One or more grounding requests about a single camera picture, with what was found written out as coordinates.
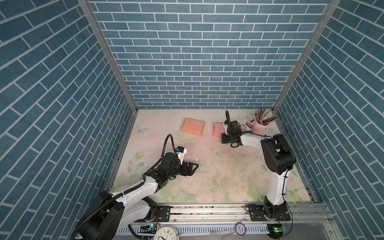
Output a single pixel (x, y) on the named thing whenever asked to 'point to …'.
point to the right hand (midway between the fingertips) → (222, 136)
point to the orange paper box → (193, 127)
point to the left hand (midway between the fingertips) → (194, 165)
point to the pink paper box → (218, 129)
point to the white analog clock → (167, 232)
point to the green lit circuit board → (276, 230)
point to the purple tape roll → (243, 234)
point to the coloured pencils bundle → (261, 114)
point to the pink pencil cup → (259, 129)
